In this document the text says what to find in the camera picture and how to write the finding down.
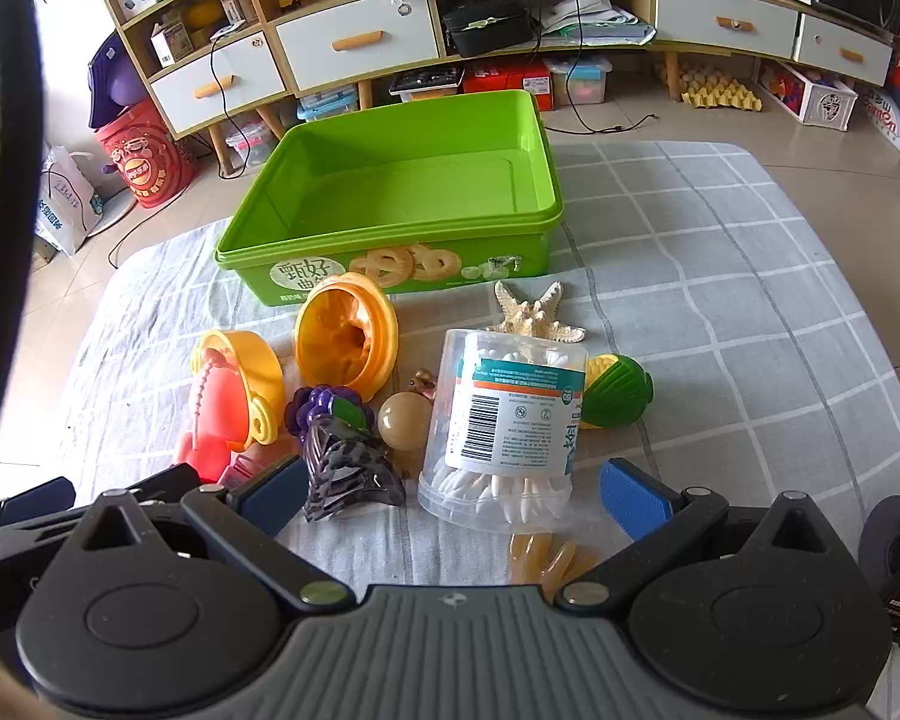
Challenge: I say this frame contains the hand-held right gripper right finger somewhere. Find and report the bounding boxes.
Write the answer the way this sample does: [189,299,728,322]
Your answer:
[559,457,841,610]

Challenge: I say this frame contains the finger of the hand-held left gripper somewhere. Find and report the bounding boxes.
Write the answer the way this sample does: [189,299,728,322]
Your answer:
[79,463,202,515]
[0,476,76,533]

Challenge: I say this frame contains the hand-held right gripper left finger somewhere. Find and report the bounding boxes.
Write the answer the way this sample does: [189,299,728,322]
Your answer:
[75,456,357,610]

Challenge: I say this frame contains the pink toy fruit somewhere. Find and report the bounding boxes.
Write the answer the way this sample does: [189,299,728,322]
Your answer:
[176,349,271,487]

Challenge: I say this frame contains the leopard print hair clip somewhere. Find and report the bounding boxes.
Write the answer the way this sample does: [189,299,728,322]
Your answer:
[304,409,407,524]

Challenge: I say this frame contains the purple toy grapes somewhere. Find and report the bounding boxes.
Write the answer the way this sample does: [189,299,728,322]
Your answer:
[283,385,368,436]

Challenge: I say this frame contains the toy corn cob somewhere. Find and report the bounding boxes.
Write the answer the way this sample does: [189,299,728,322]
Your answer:
[579,354,655,430]

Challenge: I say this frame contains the amber hair clip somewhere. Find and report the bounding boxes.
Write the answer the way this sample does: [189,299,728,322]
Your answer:
[506,531,601,586]

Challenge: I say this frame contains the yellow toy fruit half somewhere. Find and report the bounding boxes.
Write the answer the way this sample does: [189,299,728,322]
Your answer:
[191,330,286,451]

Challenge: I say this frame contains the clear cotton swab jar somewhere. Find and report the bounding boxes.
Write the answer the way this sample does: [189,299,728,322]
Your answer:
[418,328,590,527]

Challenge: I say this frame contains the brown snail figurine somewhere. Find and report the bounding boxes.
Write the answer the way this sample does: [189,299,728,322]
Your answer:
[377,369,440,452]

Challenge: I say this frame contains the orange toy pumpkin half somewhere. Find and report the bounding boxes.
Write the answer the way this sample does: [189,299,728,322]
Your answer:
[294,272,400,402]

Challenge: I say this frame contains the beige starfish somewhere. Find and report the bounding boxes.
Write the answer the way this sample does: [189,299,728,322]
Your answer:
[484,280,587,346]

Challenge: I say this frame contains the green plastic box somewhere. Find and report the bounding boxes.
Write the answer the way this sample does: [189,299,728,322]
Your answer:
[215,88,565,306]

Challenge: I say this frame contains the grey checkered cloth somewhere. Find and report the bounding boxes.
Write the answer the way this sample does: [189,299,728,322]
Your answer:
[52,139,900,593]

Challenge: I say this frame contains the black round device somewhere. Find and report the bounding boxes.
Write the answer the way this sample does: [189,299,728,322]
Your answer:
[859,495,900,650]

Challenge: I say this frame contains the white shopping bag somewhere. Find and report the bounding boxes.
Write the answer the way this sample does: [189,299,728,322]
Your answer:
[34,146,102,256]

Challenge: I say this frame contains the red printed bucket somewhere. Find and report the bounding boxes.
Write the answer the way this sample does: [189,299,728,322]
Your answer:
[94,99,196,209]

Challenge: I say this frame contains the clear storage box blue lid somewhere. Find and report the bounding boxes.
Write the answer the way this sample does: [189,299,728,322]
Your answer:
[298,86,361,122]

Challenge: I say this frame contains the yellow egg tray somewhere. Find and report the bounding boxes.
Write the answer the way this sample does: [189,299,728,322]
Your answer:
[679,79,764,112]

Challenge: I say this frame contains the red cardboard box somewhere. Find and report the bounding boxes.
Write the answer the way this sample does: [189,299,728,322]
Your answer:
[461,60,554,112]

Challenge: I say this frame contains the white printed toy box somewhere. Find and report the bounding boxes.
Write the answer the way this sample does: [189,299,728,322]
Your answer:
[757,60,860,128]

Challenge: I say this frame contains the clear box with black keyboard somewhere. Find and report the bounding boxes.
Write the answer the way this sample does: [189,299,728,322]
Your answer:
[388,67,464,97]

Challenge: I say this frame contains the stack of papers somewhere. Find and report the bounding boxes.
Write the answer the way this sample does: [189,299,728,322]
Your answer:
[540,0,657,46]

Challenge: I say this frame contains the long wooden cabinet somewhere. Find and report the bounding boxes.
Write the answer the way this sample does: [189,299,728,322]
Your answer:
[94,0,900,173]

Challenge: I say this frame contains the black case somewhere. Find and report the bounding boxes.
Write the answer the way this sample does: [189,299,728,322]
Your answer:
[441,0,537,59]

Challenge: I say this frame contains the thick black cable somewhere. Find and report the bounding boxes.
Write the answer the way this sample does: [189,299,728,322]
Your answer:
[0,0,46,511]

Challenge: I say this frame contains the white drawer orange handle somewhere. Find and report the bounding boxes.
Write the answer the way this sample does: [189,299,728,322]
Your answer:
[150,34,290,137]
[654,0,800,61]
[793,13,893,87]
[274,0,442,93]

